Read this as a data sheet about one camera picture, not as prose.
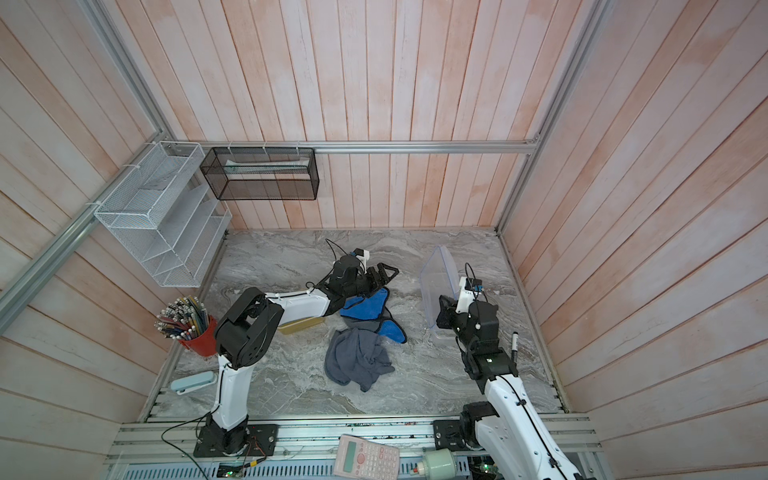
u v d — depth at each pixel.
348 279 0.76
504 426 0.60
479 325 0.58
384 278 0.84
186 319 0.76
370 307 0.93
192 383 0.79
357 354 0.82
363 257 0.90
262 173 1.04
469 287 0.68
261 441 0.73
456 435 0.73
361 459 0.70
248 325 0.57
